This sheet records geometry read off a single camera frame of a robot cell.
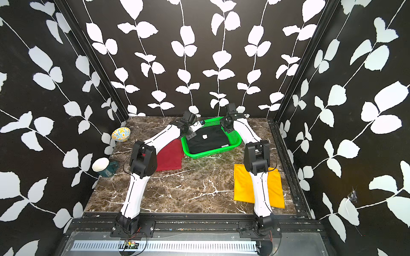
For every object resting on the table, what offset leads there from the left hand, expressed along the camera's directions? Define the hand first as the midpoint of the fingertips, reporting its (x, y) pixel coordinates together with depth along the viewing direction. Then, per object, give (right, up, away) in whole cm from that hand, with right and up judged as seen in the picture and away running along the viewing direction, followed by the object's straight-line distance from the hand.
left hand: (191, 127), depth 103 cm
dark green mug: (-44, -22, -20) cm, 53 cm away
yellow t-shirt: (+30, -34, -16) cm, 49 cm away
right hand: (+19, +5, +1) cm, 19 cm away
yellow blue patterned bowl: (-51, -5, +8) cm, 52 cm away
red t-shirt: (-12, -19, -7) cm, 23 cm away
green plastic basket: (+28, -8, +4) cm, 30 cm away
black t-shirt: (+10, -8, +5) cm, 14 cm away
